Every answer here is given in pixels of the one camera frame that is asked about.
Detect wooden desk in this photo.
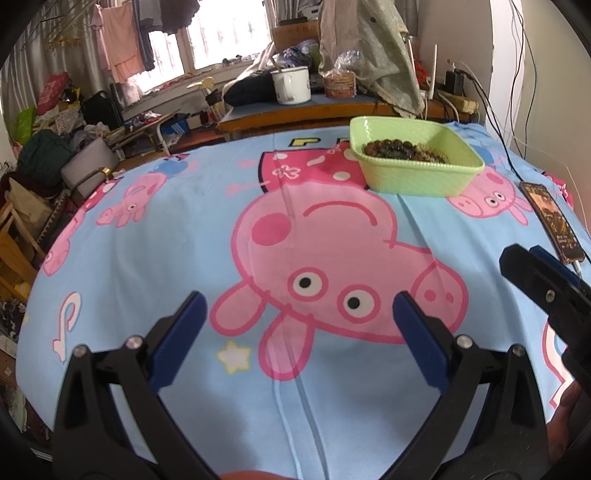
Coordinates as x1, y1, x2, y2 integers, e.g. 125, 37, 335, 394
217, 92, 481, 139

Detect grey suitcase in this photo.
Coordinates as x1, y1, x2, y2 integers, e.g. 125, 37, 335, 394
61, 137, 120, 195

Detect yellow crystal bead bracelet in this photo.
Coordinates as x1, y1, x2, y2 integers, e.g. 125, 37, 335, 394
416, 142, 451, 163

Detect person's right hand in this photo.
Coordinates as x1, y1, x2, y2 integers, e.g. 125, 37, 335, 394
549, 382, 583, 428

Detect small yellow fan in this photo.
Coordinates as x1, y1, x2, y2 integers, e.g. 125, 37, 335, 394
187, 76, 227, 118

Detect round woven box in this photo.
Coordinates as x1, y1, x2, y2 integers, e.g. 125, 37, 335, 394
323, 71, 356, 99

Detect cartoon pig printed blanket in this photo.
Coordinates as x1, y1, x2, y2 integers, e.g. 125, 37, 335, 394
14, 121, 591, 480

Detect clear plastic bag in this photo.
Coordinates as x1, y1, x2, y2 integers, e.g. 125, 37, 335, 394
332, 48, 365, 77

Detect low wooden table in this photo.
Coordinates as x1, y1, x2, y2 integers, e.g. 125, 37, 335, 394
111, 111, 181, 155

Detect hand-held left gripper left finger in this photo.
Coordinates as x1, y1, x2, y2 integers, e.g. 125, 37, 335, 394
52, 291, 218, 480

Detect smartphone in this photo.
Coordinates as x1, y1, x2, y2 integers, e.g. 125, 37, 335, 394
518, 181, 587, 265

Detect red bag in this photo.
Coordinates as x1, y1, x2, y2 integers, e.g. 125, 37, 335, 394
37, 71, 70, 116

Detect grey dotted hanging cloth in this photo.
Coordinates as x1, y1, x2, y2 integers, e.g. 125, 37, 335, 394
318, 0, 426, 118

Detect brown paper bag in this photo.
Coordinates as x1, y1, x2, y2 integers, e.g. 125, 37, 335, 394
7, 178, 54, 227

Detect wooden chair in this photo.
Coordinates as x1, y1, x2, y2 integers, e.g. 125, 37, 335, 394
0, 203, 38, 287

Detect person's left hand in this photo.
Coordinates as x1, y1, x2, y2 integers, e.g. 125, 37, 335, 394
217, 468, 278, 480

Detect green plastic basket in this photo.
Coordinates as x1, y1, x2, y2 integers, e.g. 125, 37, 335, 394
348, 115, 485, 198

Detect black bag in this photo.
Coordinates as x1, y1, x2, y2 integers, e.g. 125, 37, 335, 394
82, 90, 123, 130

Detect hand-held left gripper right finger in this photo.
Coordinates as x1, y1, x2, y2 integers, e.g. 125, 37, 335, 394
392, 291, 550, 480

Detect black power adapter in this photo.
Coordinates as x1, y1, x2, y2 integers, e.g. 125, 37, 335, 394
444, 69, 467, 95

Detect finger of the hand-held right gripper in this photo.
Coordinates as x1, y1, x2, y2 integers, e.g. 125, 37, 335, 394
529, 246, 591, 296
499, 244, 591, 356

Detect cardboard box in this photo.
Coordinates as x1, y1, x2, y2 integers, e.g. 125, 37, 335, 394
270, 21, 319, 49

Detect dark green bag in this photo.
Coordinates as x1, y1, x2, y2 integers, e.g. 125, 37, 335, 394
17, 129, 75, 185

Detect pink hanging clothes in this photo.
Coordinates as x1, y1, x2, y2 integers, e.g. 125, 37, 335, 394
92, 2, 144, 84

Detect white enamel mug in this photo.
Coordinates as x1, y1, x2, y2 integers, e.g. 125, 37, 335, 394
270, 66, 312, 105

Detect dark blue cushion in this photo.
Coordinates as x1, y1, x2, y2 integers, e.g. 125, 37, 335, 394
224, 74, 275, 106

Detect blue shoebox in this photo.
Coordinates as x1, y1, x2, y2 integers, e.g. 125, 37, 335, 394
164, 115, 195, 144

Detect bright green plastic bag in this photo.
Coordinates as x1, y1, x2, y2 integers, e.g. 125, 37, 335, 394
16, 106, 38, 144

